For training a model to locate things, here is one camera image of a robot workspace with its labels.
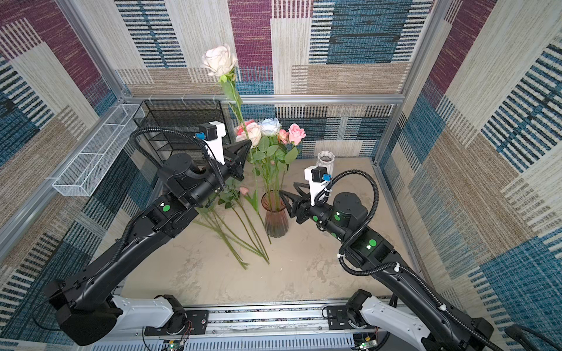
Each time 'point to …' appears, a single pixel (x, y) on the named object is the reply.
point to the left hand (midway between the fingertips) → (250, 142)
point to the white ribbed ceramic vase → (326, 159)
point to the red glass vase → (276, 219)
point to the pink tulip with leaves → (244, 191)
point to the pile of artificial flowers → (236, 219)
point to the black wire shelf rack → (185, 115)
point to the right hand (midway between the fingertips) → (290, 192)
